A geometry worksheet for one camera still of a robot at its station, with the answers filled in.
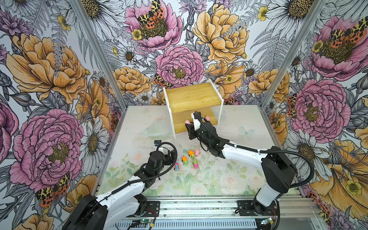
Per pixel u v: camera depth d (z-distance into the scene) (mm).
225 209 761
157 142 744
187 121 814
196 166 875
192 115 731
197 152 923
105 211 426
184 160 893
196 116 723
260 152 497
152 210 732
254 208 662
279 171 458
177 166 856
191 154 917
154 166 639
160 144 730
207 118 914
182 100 795
